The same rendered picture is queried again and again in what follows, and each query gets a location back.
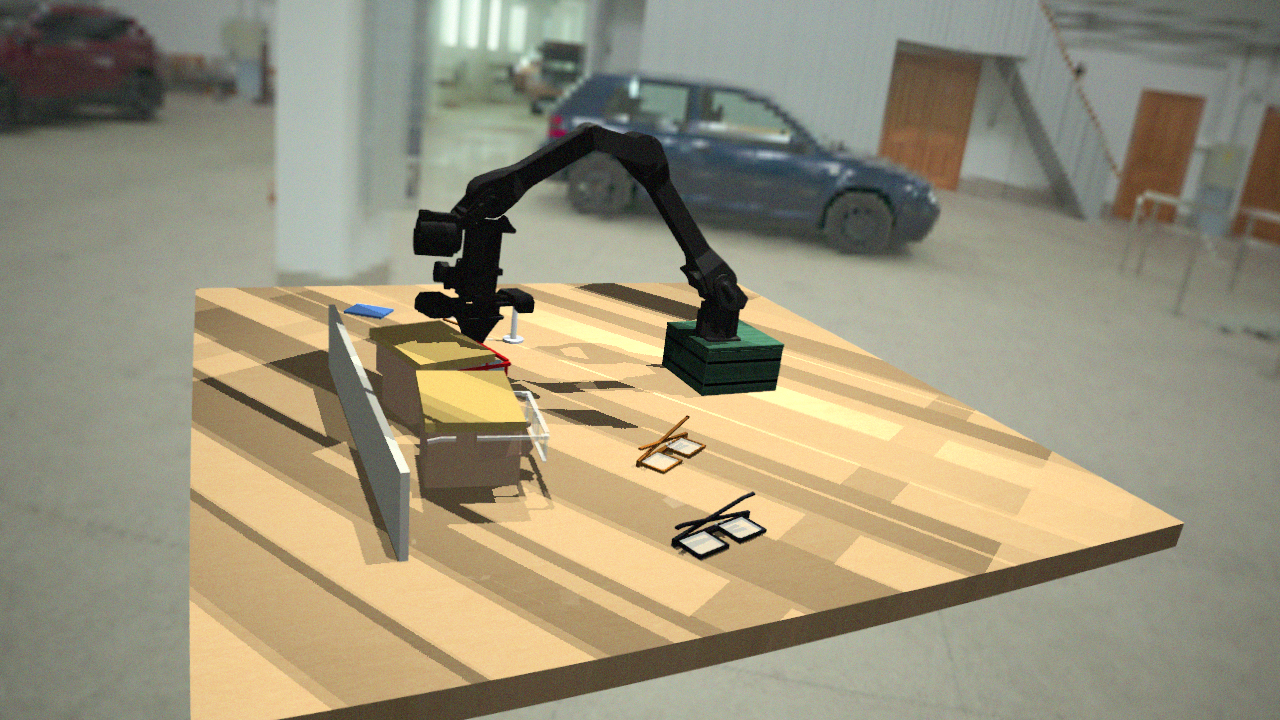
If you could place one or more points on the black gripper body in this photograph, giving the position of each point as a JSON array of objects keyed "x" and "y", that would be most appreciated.
[{"x": 478, "y": 284}]

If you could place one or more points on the black glasses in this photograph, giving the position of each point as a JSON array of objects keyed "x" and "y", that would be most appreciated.
[{"x": 704, "y": 543}]

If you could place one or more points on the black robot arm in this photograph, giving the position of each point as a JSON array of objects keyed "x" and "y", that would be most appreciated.
[{"x": 491, "y": 194}]

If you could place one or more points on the blue pyramid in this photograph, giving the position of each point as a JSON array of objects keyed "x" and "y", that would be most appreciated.
[{"x": 368, "y": 311}]

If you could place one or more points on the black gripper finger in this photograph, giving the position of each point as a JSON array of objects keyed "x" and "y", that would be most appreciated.
[
  {"x": 487, "y": 324},
  {"x": 468, "y": 325}
]

